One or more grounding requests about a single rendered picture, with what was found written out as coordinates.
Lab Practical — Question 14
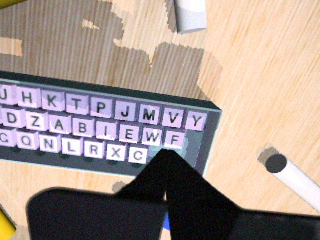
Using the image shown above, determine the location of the blue stylus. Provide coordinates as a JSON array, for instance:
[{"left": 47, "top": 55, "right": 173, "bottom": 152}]
[{"left": 163, "top": 212, "right": 170, "bottom": 231}]

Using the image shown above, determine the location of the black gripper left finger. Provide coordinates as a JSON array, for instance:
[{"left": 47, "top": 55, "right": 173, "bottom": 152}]
[{"left": 25, "top": 148, "right": 169, "bottom": 240}]

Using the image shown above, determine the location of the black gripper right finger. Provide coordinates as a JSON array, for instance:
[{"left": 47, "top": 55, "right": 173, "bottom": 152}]
[{"left": 165, "top": 149, "right": 320, "bottom": 240}]

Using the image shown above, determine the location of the white cylinder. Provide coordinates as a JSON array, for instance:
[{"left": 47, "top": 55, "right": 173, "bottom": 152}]
[
  {"left": 174, "top": 0, "right": 206, "bottom": 34},
  {"left": 265, "top": 153, "right": 320, "bottom": 214}
]

